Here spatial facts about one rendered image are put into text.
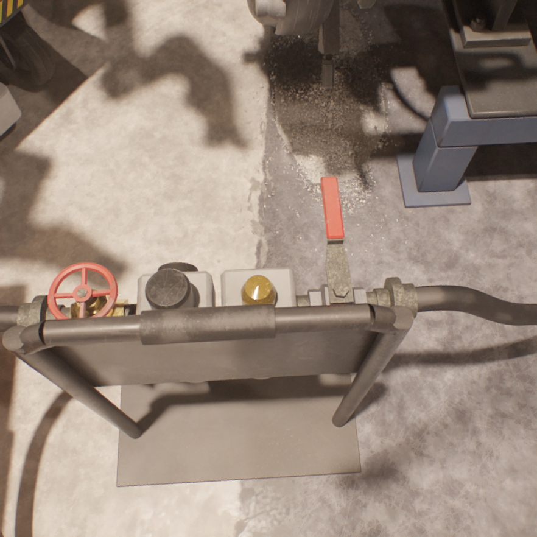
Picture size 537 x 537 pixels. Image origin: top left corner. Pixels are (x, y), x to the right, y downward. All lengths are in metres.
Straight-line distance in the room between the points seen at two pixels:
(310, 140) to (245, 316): 0.85
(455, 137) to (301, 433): 0.60
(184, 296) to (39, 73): 0.92
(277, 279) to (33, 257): 0.71
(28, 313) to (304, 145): 0.79
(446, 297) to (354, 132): 0.72
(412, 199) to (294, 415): 0.52
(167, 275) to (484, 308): 0.37
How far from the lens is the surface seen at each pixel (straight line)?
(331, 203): 0.68
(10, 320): 0.71
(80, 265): 0.64
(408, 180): 1.29
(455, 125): 1.11
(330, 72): 1.10
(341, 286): 0.64
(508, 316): 0.79
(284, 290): 0.65
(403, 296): 0.67
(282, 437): 1.07
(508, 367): 1.19
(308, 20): 0.95
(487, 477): 1.13
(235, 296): 0.65
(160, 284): 0.61
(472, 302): 0.71
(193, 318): 0.52
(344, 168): 1.29
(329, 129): 1.35
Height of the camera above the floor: 1.06
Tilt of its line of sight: 65 degrees down
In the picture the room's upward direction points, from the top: straight up
